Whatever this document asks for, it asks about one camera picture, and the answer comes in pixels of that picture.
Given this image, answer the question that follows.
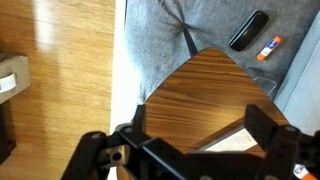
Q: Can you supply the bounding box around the small brown paper bag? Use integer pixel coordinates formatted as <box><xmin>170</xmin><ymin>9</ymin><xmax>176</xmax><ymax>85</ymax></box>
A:
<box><xmin>0</xmin><ymin>55</ymin><xmax>31</xmax><ymax>103</ymax></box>

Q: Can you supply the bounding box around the black glasses case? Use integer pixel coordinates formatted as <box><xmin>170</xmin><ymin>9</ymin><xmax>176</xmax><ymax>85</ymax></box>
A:
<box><xmin>228</xmin><ymin>10</ymin><xmax>269</xmax><ymax>52</ymax></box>

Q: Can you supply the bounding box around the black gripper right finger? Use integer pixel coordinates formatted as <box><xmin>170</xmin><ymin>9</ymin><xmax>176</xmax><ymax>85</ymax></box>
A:
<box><xmin>243</xmin><ymin>104</ymin><xmax>279</xmax><ymax>157</ymax></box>

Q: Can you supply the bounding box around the clear plastic box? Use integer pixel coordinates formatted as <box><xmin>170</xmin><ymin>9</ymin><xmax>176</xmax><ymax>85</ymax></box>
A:
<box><xmin>247</xmin><ymin>67</ymin><xmax>277</xmax><ymax>98</ymax></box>

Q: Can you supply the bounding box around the light grey pillow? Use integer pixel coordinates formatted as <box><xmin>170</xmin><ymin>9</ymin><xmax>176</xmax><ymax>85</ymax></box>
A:
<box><xmin>274</xmin><ymin>11</ymin><xmax>320</xmax><ymax>135</ymax></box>

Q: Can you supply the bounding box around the wooden triangular side table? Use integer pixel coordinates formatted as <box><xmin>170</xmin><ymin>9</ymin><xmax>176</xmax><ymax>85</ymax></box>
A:
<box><xmin>116</xmin><ymin>47</ymin><xmax>290</xmax><ymax>180</ymax></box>

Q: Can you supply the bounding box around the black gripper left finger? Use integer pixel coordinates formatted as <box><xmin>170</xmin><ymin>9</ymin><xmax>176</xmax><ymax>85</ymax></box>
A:
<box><xmin>132</xmin><ymin>105</ymin><xmax>146</xmax><ymax>132</ymax></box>

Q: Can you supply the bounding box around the orange white glue stick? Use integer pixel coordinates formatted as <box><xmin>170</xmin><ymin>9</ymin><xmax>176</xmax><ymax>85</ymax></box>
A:
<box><xmin>256</xmin><ymin>36</ymin><xmax>282</xmax><ymax>61</ymax></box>

